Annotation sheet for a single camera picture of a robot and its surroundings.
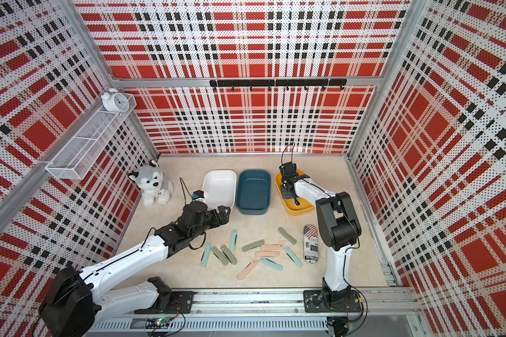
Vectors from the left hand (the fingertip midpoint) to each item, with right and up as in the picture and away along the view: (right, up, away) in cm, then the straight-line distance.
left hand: (225, 211), depth 84 cm
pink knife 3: (+7, -24, -4) cm, 25 cm away
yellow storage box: (+27, +1, +10) cm, 29 cm away
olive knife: (+11, -15, +4) cm, 19 cm away
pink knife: (+17, -15, +3) cm, 23 cm away
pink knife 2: (+17, -18, +2) cm, 25 cm away
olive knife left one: (-3, -18, +1) cm, 18 cm away
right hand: (+31, +8, +15) cm, 35 cm away
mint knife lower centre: (+18, -21, -1) cm, 28 cm away
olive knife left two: (+1, -18, +1) cm, 18 cm away
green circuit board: (-20, -35, -14) cm, 43 cm away
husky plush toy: (-32, +9, +6) cm, 34 cm away
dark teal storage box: (+10, +6, +19) cm, 22 cm away
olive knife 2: (+26, -12, +7) cm, 29 cm away
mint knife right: (+27, -18, +1) cm, 33 cm away
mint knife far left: (-9, -19, 0) cm, 21 cm away
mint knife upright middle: (+2, -13, +5) cm, 14 cm away
